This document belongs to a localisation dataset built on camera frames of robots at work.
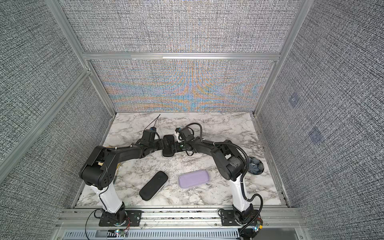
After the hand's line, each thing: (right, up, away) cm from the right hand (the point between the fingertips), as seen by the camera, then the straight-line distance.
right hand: (174, 142), depth 96 cm
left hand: (-5, +1, +1) cm, 5 cm away
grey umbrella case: (-3, +2, -7) cm, 8 cm away
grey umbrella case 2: (+12, -19, -12) cm, 26 cm away
